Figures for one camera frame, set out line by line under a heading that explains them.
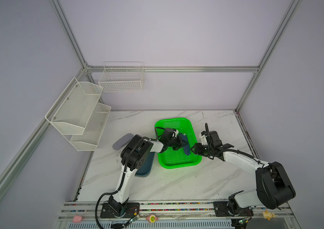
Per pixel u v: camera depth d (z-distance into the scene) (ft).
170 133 2.74
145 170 2.88
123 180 1.95
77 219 2.30
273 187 1.41
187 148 3.07
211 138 2.31
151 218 2.21
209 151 2.34
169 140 2.79
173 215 2.40
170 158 3.04
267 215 2.24
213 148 2.27
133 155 1.88
